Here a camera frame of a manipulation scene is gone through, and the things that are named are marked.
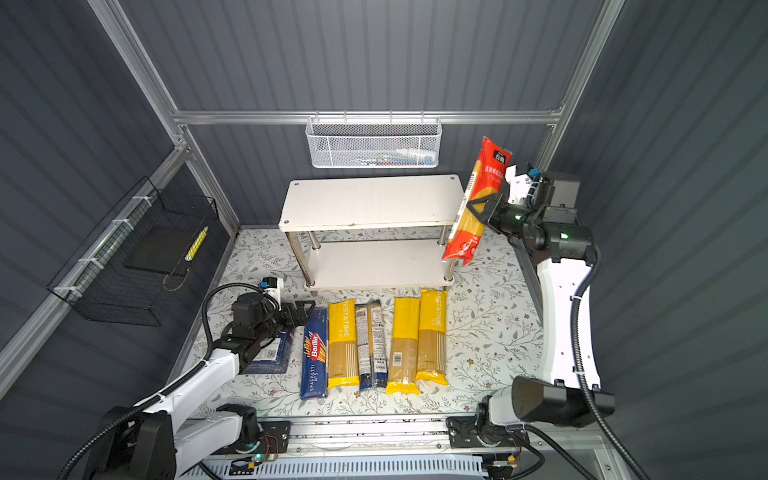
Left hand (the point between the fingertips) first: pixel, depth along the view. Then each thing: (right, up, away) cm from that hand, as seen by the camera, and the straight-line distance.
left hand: (302, 304), depth 86 cm
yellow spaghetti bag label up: (+30, -11, +1) cm, 32 cm away
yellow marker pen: (-26, +16, -10) cm, 32 cm away
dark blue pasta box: (-6, -13, -7) cm, 16 cm away
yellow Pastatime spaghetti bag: (+12, -17, -4) cm, 21 cm away
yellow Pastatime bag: (+38, -10, +3) cm, 40 cm away
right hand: (+44, +25, -21) cm, 55 cm away
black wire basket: (-38, +11, -14) cm, 42 cm away
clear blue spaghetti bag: (+20, -15, -2) cm, 26 cm away
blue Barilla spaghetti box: (+4, -16, -4) cm, 17 cm away
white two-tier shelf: (+19, +23, +33) cm, 44 cm away
